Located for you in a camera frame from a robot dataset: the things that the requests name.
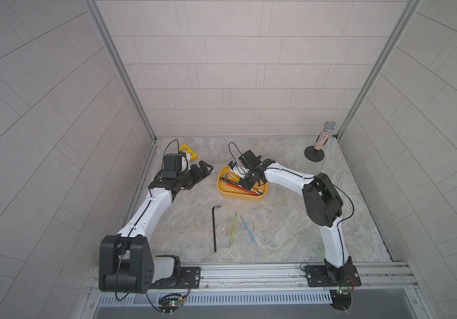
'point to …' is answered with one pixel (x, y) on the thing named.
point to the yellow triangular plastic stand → (185, 148)
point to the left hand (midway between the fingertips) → (209, 169)
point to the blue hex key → (248, 231)
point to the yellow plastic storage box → (229, 191)
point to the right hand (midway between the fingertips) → (243, 180)
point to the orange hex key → (259, 190)
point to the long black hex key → (234, 183)
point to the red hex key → (242, 189)
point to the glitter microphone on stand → (314, 153)
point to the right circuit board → (341, 300)
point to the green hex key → (232, 230)
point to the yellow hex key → (234, 177)
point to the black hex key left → (215, 207)
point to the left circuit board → (170, 303)
